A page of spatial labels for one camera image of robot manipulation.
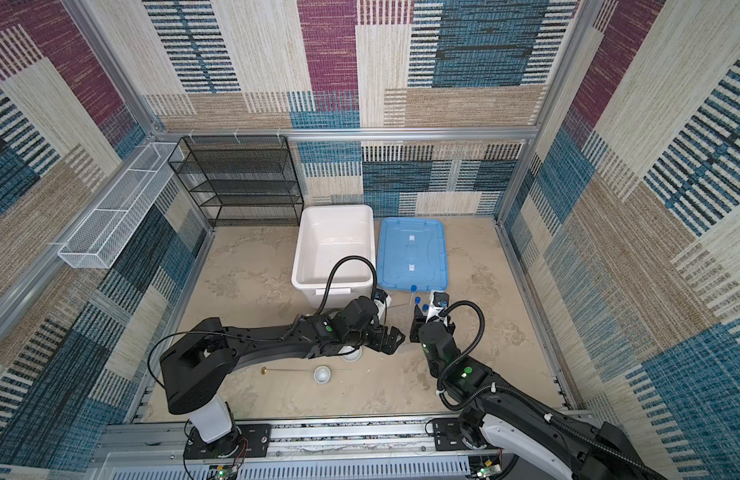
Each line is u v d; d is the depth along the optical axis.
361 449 0.73
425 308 0.79
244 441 0.73
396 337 0.76
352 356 0.80
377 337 0.74
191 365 0.47
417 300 0.81
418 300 0.81
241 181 1.11
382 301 0.76
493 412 0.55
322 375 0.83
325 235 1.10
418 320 0.72
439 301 0.69
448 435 0.73
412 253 1.10
